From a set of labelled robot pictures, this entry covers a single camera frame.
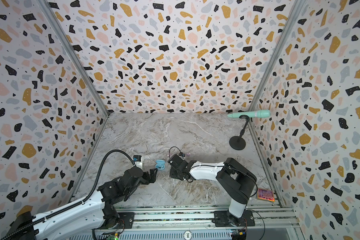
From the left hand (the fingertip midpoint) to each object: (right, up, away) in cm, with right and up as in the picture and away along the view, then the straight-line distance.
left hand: (153, 168), depth 80 cm
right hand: (+8, -4, +8) cm, 12 cm away
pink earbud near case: (+18, +4, +18) cm, 26 cm away
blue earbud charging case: (+1, -1, +13) cm, 13 cm away
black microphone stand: (+53, +11, +25) cm, 59 cm away
